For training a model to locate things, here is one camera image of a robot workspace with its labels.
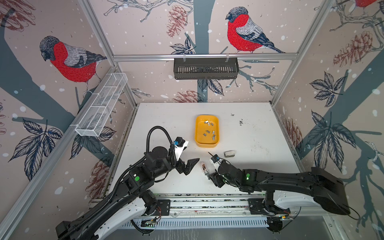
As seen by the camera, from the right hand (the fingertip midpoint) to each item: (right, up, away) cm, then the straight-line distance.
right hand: (210, 176), depth 79 cm
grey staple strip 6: (+5, +21, +23) cm, 32 cm away
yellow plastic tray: (-1, +16, +16) cm, 22 cm away
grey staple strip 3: (-2, +20, +22) cm, 30 cm away
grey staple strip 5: (+1, +22, +24) cm, 33 cm away
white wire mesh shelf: (-58, +31, -8) cm, 66 cm away
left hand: (-10, +16, -14) cm, 23 cm away
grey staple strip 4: (+4, +18, +21) cm, 28 cm away
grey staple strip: (0, +29, +29) cm, 40 cm away
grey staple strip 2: (+4, +27, +28) cm, 39 cm away
